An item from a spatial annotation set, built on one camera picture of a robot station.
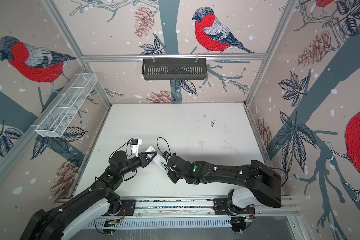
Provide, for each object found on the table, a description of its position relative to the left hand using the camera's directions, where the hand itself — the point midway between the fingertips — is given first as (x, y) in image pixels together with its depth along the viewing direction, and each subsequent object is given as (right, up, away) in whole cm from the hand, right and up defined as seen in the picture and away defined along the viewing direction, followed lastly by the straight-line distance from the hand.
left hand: (155, 155), depth 75 cm
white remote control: (+1, -3, +2) cm, 4 cm away
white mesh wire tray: (-48, +26, +3) cm, 55 cm away
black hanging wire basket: (+8, +54, +31) cm, 63 cm away
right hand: (+6, -10, +4) cm, 12 cm away
